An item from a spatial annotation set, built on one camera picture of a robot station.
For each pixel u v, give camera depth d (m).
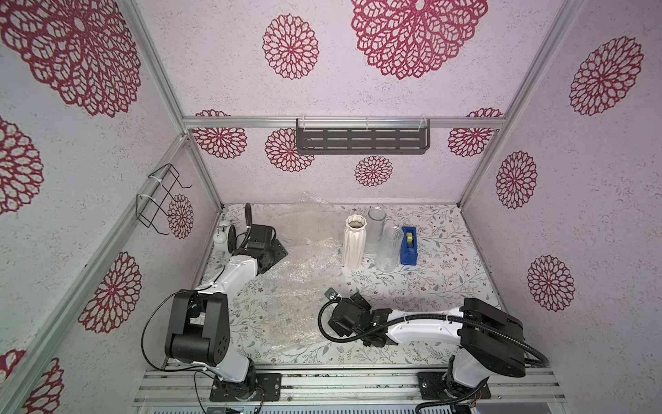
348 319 0.64
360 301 0.79
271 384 0.75
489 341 0.42
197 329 0.44
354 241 0.85
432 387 0.70
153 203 0.75
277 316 0.88
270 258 0.81
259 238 0.73
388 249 0.90
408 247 1.00
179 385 0.76
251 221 0.75
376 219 0.91
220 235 0.95
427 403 0.63
